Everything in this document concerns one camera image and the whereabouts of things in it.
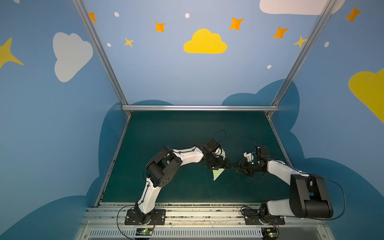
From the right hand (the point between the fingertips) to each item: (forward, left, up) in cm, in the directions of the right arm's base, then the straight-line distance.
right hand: (235, 166), depth 89 cm
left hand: (-2, +6, +1) cm, 6 cm away
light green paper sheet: (-3, +10, -4) cm, 12 cm away
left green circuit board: (-35, +47, -4) cm, 59 cm away
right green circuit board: (-32, -14, -5) cm, 35 cm away
